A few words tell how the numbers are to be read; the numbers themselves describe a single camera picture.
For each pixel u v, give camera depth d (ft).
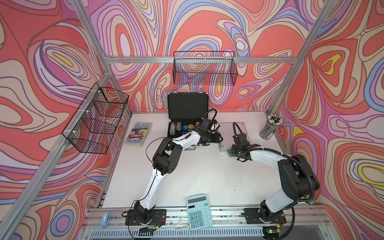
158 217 2.39
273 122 2.98
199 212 2.41
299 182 1.49
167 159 1.90
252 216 2.40
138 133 3.42
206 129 2.64
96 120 2.58
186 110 3.54
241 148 2.39
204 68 3.15
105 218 2.32
